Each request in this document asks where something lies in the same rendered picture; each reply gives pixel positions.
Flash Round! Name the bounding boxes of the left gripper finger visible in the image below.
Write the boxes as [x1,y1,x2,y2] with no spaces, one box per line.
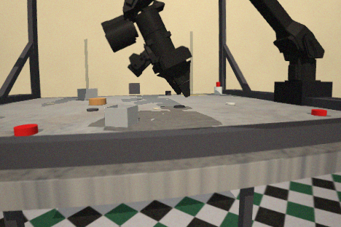
[162,60,191,97]
[157,73,181,95]

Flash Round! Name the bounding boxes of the orange wooden disc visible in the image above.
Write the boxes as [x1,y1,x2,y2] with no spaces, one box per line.
[89,97,106,105]

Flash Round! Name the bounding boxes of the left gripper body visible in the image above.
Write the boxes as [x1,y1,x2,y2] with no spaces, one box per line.
[144,28,192,74]

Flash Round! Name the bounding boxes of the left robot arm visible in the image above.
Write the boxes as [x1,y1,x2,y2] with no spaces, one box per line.
[101,0,325,81]

